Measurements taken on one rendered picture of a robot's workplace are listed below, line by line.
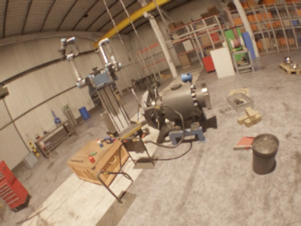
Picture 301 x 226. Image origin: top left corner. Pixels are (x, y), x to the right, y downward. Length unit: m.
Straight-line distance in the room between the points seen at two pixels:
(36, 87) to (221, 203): 10.41
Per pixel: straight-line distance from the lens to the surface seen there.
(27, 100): 9.95
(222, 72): 5.75
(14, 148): 9.66
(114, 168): 2.39
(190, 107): 2.07
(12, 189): 3.97
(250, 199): 1.54
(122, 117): 3.08
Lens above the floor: 1.37
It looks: 18 degrees down
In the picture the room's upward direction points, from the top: 24 degrees counter-clockwise
